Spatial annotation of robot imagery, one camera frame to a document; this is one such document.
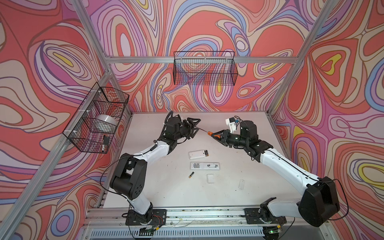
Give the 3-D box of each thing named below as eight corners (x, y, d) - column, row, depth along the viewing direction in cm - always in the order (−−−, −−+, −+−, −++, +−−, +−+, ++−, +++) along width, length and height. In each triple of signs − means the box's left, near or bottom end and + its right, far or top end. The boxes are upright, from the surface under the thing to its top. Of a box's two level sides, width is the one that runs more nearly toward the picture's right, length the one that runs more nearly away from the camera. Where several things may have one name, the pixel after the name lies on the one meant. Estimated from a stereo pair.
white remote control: (190, 170, 91) (190, 168, 90) (190, 163, 94) (190, 161, 93) (219, 170, 91) (220, 168, 90) (219, 163, 94) (219, 161, 93)
